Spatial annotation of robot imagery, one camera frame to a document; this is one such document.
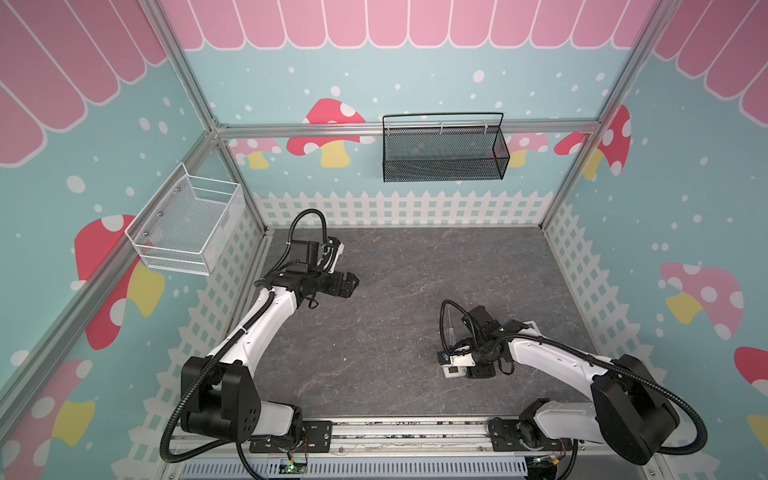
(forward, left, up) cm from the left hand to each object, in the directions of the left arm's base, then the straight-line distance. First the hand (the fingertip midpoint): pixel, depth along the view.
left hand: (342, 281), depth 85 cm
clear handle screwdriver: (-17, -30, +1) cm, 34 cm away
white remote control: (-20, -31, -14) cm, 40 cm away
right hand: (-16, -37, -15) cm, 43 cm away
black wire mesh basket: (+43, -24, +17) cm, 52 cm away
